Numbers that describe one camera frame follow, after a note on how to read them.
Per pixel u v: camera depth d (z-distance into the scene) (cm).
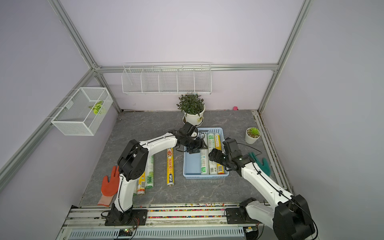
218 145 96
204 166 87
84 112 84
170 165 88
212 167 86
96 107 82
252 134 95
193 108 99
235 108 124
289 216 39
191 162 91
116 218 64
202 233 77
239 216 74
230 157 63
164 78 100
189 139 81
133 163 53
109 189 83
